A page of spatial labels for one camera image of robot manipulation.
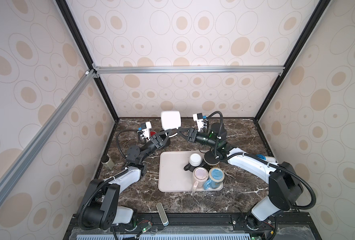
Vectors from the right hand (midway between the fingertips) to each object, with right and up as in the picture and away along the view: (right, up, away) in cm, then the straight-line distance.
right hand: (178, 133), depth 71 cm
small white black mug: (+10, -16, +15) cm, 23 cm away
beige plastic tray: (-4, -26, +16) cm, 31 cm away
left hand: (-2, 0, -4) cm, 4 cm away
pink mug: (+12, -22, +7) cm, 26 cm away
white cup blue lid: (+53, -15, +17) cm, 57 cm away
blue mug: (+20, -23, +6) cm, 31 cm away
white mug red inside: (-12, 0, -1) cm, 12 cm away
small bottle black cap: (-42, -17, +16) cm, 48 cm away
